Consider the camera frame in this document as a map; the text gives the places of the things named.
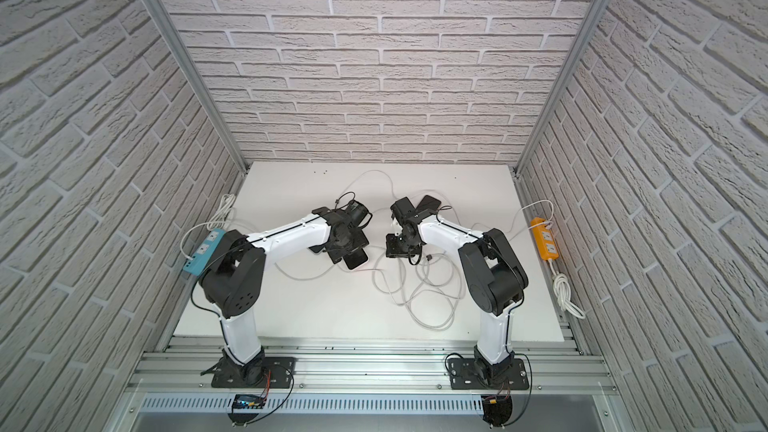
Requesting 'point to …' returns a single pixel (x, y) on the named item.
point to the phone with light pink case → (356, 258)
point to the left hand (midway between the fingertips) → (357, 240)
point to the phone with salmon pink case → (428, 202)
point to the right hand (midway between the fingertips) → (384, 256)
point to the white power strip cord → (562, 292)
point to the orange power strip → (545, 239)
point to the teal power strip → (200, 257)
